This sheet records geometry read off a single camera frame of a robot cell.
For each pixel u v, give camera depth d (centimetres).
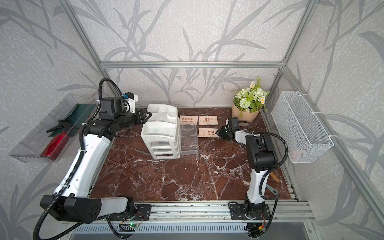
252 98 83
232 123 83
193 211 75
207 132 105
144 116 71
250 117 97
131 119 61
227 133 82
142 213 72
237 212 73
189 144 99
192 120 114
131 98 64
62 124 66
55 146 58
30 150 58
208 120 112
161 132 81
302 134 61
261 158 53
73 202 37
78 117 67
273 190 81
